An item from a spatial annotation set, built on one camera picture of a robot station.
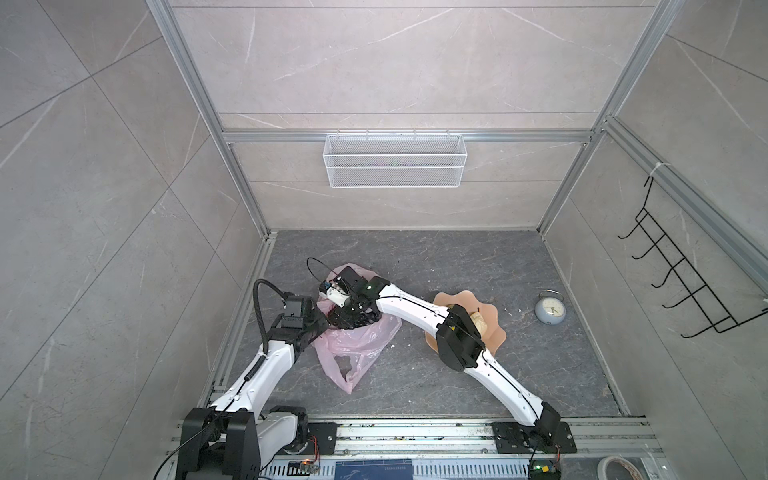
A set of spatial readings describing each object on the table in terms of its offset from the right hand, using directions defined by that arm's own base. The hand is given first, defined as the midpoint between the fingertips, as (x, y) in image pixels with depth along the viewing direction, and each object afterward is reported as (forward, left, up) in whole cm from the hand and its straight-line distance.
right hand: (339, 312), depth 96 cm
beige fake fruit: (-7, -43, +4) cm, 44 cm away
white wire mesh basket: (+43, -19, +28) cm, 55 cm away
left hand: (-4, +4, +7) cm, 9 cm away
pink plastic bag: (-16, -6, +5) cm, 17 cm away
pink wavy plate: (-11, -48, +1) cm, 49 cm away
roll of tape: (-43, -65, 0) cm, 78 cm away
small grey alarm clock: (-2, -68, +2) cm, 68 cm away
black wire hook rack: (-1, -85, +30) cm, 90 cm away
